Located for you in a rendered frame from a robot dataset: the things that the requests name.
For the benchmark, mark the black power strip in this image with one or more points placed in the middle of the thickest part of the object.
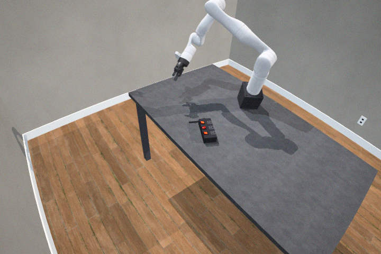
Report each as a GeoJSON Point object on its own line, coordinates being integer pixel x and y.
{"type": "Point", "coordinates": [207, 130]}

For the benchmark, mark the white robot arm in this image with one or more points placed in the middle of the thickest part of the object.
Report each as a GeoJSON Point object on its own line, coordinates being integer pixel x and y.
{"type": "Point", "coordinates": [242, 33]}

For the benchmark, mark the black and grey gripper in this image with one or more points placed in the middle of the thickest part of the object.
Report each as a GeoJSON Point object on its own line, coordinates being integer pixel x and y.
{"type": "Point", "coordinates": [178, 70]}

